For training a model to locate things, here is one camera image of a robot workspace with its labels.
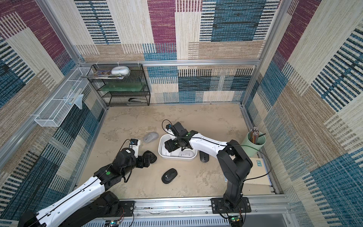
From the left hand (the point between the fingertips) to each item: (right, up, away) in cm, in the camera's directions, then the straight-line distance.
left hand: (145, 153), depth 81 cm
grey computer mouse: (-1, +7, +16) cm, 17 cm away
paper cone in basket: (-36, +29, -2) cm, 46 cm away
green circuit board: (-12, -32, -11) cm, 36 cm away
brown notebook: (+66, -18, 0) cm, 69 cm away
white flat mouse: (+26, -2, +8) cm, 27 cm away
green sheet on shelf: (-22, +43, +23) cm, 53 cm away
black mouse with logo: (+35, -5, +8) cm, 36 cm away
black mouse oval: (+14, -14, +1) cm, 19 cm away
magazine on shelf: (-28, +48, +11) cm, 56 cm away
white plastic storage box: (+16, -4, +10) cm, 19 cm away
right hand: (+14, +4, +8) cm, 16 cm away
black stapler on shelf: (-14, +34, +30) cm, 47 cm away
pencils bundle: (+62, +10, +1) cm, 63 cm away
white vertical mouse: (+12, -3, +10) cm, 16 cm away
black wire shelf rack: (-30, +36, +38) cm, 60 cm away
